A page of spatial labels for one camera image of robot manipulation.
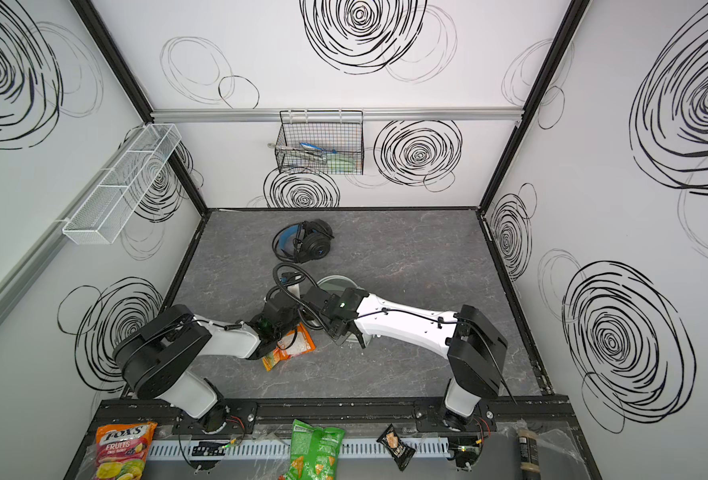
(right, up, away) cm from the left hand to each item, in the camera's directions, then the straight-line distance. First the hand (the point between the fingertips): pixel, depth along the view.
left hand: (323, 295), depth 90 cm
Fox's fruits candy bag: (-43, -30, -23) cm, 57 cm away
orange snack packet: (-6, -10, -13) cm, 17 cm away
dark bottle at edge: (+49, -30, -23) cm, 62 cm away
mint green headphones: (+5, +4, -1) cm, 6 cm away
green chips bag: (+1, -30, -24) cm, 38 cm away
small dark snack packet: (+21, -32, -22) cm, 44 cm away
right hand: (+6, -5, -10) cm, 12 cm away
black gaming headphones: (-8, +16, +10) cm, 21 cm away
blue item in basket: (-5, +46, +1) cm, 46 cm away
